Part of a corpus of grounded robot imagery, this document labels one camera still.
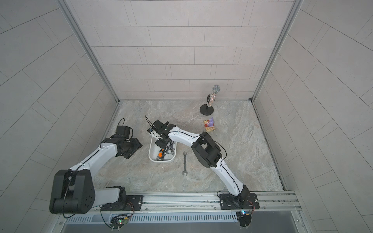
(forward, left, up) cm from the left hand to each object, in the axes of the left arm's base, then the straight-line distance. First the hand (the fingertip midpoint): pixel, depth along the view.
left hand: (141, 145), depth 89 cm
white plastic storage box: (-2, -8, -2) cm, 8 cm away
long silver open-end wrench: (-16, -28, -2) cm, 32 cm away
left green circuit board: (-38, +1, 0) cm, 38 cm away
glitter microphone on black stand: (+31, -43, -1) cm, 53 cm away
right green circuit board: (-37, -57, -2) cm, 68 cm away
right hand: (+5, -11, -5) cm, 13 cm away
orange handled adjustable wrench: (-7, -12, -1) cm, 14 cm away
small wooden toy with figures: (+15, -43, +1) cm, 46 cm away
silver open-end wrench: (-3, -19, -2) cm, 20 cm away
